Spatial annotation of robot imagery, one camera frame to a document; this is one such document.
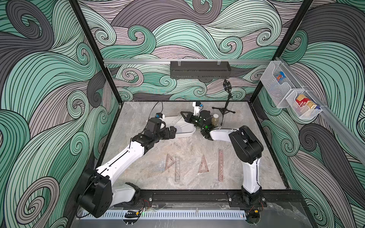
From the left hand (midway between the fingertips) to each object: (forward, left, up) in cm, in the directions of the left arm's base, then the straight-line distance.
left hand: (170, 128), depth 82 cm
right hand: (+14, -7, -1) cm, 16 cm away
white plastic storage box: (+11, -9, -17) cm, 22 cm away
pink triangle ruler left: (-13, +1, -18) cm, 23 cm away
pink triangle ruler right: (-17, -21, -18) cm, 32 cm away
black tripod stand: (+24, -37, +11) cm, 46 cm away
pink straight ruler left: (-18, -4, -18) cm, 26 cm away
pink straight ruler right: (-16, -31, -18) cm, 39 cm away
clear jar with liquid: (+14, -31, -10) cm, 36 cm away
